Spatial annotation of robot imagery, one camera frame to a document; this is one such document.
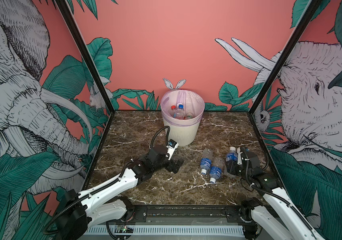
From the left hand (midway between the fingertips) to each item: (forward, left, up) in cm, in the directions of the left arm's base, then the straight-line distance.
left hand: (177, 155), depth 77 cm
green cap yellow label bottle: (+30, -10, -3) cm, 32 cm away
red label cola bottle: (+35, +1, +1) cm, 35 cm away
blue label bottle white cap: (+2, -18, -12) cm, 22 cm away
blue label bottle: (-4, -22, -12) cm, 26 cm away
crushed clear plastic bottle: (-1, -30, -2) cm, 30 cm away
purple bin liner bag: (+35, -12, +4) cm, 37 cm away
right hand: (-3, -28, -4) cm, 28 cm away
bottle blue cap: (+29, -3, 0) cm, 30 cm away
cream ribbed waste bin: (+14, -4, +8) cm, 16 cm away
